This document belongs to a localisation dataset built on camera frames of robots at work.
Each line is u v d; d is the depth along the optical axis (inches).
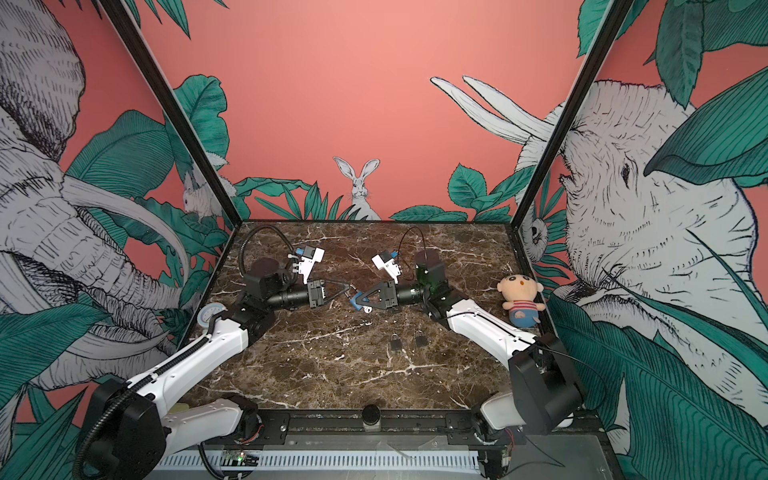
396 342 34.8
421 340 35.2
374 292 27.2
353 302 27.7
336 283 28.2
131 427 15.5
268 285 23.4
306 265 26.9
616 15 27.2
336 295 28.0
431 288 25.1
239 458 27.6
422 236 46.0
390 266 28.2
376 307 27.5
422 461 27.6
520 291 36.6
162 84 32.2
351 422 29.4
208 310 35.6
